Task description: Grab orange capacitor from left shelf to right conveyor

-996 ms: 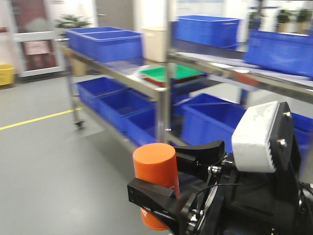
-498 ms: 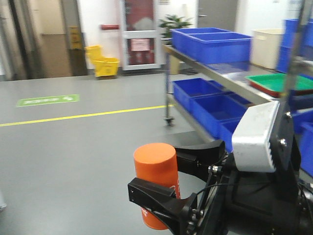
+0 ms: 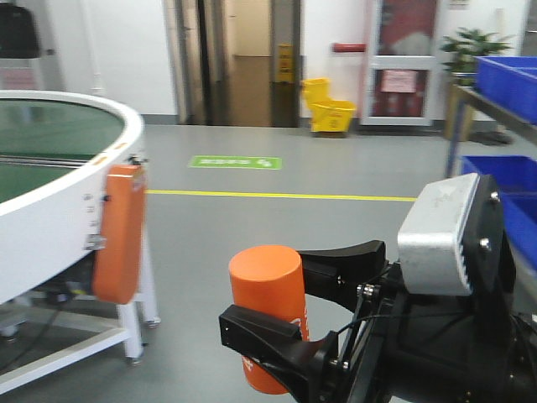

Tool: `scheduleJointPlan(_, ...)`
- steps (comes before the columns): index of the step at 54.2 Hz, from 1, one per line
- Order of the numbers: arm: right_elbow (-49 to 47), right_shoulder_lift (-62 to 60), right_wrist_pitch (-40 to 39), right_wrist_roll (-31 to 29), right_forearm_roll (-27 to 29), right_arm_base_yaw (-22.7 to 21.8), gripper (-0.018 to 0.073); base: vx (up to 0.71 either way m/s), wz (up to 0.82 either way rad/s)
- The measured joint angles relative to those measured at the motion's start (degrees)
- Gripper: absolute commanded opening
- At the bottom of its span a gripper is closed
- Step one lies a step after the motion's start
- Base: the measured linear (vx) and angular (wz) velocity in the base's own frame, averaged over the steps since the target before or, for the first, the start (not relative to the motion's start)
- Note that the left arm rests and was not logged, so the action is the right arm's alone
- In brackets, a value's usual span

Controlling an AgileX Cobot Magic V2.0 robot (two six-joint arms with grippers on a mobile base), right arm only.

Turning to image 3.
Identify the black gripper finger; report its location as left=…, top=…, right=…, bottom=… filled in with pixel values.
left=217, top=304, right=336, bottom=403
left=298, top=239, right=387, bottom=314

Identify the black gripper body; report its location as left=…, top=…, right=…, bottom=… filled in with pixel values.
left=293, top=266, right=515, bottom=403

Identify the orange cylinder capacitor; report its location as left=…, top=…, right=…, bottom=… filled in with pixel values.
left=228, top=245, right=312, bottom=396

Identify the round white green-belt conveyor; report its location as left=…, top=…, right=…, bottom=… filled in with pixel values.
left=0, top=90, right=161, bottom=398

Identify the yellow mop bucket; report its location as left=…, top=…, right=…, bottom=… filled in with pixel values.
left=302, top=77, right=357, bottom=138

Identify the orange padded box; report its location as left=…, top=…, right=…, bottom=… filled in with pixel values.
left=91, top=163, right=148, bottom=306

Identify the blue plastic bin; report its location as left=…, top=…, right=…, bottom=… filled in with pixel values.
left=475, top=55, right=537, bottom=126
left=460, top=154, right=537, bottom=264

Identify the white framed glass cabinet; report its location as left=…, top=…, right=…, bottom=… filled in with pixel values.
left=362, top=0, right=440, bottom=127

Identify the yellow floor sign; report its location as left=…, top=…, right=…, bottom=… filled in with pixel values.
left=276, top=43, right=294, bottom=84

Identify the potted plant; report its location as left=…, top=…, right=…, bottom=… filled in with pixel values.
left=439, top=26, right=515, bottom=143

